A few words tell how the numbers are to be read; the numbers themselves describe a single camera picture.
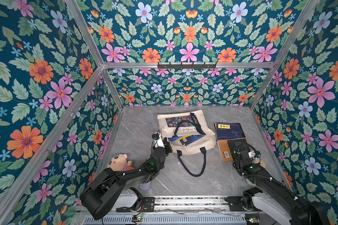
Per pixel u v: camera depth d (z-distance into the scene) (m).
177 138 0.94
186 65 0.93
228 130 1.01
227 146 0.92
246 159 0.65
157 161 0.63
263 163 0.85
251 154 0.76
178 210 0.73
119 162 0.81
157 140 0.71
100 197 0.42
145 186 0.78
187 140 0.96
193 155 0.93
